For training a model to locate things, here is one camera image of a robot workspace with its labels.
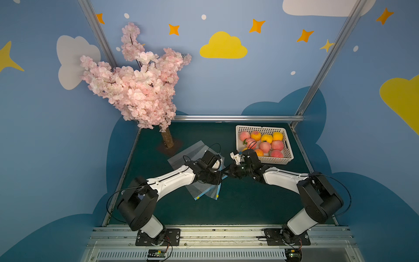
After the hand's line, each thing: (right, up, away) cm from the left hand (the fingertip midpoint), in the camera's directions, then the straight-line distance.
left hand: (223, 178), depth 84 cm
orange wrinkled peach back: (+24, +23, +24) cm, 41 cm away
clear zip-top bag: (-18, +11, +20) cm, 29 cm away
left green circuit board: (-31, -31, -12) cm, 45 cm away
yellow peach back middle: (+31, +22, +23) cm, 45 cm away
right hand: (0, +4, +2) cm, 4 cm away
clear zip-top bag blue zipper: (-13, -7, +4) cm, 16 cm away
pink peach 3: (+34, +12, +14) cm, 39 cm away
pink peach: (+16, +23, +24) cm, 37 cm away
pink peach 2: (+37, +17, +20) cm, 45 cm away
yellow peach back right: (+39, +23, +24) cm, 51 cm away
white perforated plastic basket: (+41, +11, +15) cm, 45 cm away
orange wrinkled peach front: (+24, +12, +15) cm, 31 cm away
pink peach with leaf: (+28, +16, +18) cm, 37 cm away
